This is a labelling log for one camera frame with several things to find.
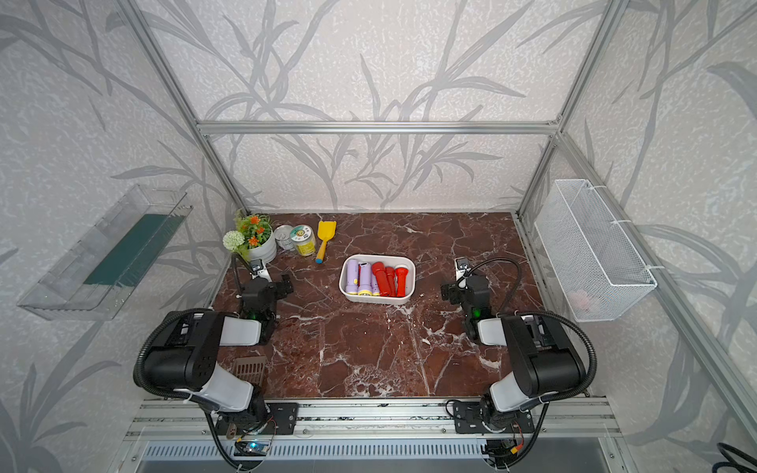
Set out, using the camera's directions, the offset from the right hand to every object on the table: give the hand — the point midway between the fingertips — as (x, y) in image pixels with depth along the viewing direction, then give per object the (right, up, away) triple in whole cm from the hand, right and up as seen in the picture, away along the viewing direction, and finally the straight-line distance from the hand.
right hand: (460, 272), depth 95 cm
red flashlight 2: (-26, +1, +2) cm, 27 cm away
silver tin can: (-62, +12, +11) cm, 64 cm away
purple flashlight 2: (-31, -2, -1) cm, 31 cm away
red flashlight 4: (-23, 0, +3) cm, 23 cm away
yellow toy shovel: (-48, +14, +20) cm, 54 cm away
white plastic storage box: (-24, +3, +6) cm, 25 cm away
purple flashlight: (-36, +1, +2) cm, 36 cm away
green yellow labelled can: (-53, +11, +7) cm, 55 cm away
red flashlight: (-33, -1, +2) cm, 33 cm away
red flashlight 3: (-19, -1, +4) cm, 20 cm away
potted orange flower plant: (-68, +12, +2) cm, 69 cm away
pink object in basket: (+25, -4, -22) cm, 33 cm away
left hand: (-61, 0, -1) cm, 62 cm away
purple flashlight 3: (-28, -5, -1) cm, 28 cm away
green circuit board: (-56, -40, -24) cm, 73 cm away
